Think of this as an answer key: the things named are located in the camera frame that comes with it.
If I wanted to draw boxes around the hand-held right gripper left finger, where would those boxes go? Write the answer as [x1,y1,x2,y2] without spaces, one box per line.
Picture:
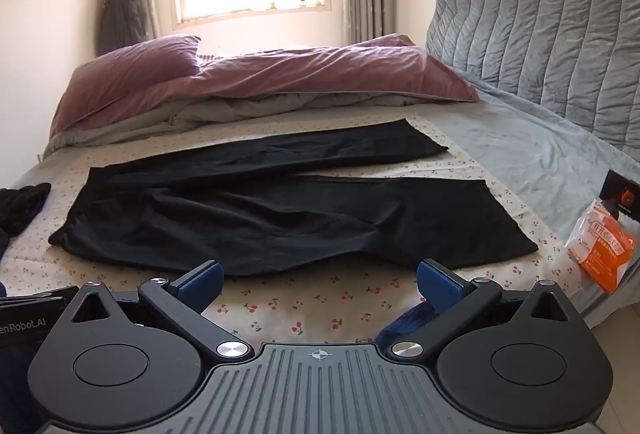
[62,260,253,361]

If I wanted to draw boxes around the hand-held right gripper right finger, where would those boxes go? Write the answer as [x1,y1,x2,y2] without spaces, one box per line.
[385,258,583,360]

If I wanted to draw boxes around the black pants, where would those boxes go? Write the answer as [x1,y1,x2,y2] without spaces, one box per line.
[47,117,541,277]

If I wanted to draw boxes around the cherry print bed sheet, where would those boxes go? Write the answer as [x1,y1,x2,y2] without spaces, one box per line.
[0,111,586,345]

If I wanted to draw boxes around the black crumpled cloth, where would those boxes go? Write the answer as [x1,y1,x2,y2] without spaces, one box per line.
[0,181,52,260]

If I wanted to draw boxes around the grey bed sheet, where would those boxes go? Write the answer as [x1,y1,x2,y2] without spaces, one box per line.
[415,69,640,330]

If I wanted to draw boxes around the orange and white packet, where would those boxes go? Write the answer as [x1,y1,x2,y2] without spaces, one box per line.
[565,199,640,295]

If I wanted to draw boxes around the black box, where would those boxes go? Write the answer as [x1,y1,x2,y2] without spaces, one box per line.
[597,169,640,222]

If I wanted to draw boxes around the purple duvet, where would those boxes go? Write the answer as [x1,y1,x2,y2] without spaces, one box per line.
[50,33,481,140]

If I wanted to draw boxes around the grey quilted headboard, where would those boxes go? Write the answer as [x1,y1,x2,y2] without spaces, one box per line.
[425,0,640,160]

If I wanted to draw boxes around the grey hanging garment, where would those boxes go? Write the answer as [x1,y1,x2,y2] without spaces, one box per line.
[97,0,151,56]

